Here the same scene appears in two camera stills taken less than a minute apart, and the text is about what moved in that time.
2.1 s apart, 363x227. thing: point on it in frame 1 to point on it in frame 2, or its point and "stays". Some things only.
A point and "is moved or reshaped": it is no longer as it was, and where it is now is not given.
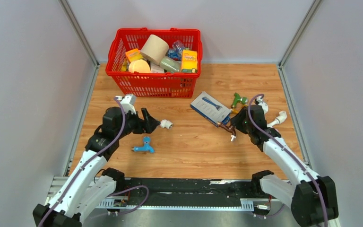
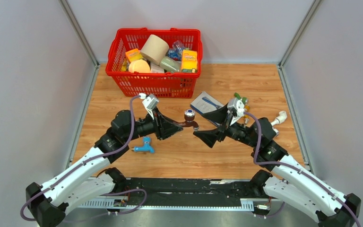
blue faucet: (146, 147) stays
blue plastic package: (176, 52) stays
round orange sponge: (139, 65) stays
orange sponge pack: (133, 54) stays
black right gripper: (236, 121) to (210, 137)
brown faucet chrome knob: (231, 129) is moved or reshaped
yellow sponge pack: (189, 61) stays
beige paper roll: (154, 48) stays
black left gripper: (147, 126) to (163, 128)
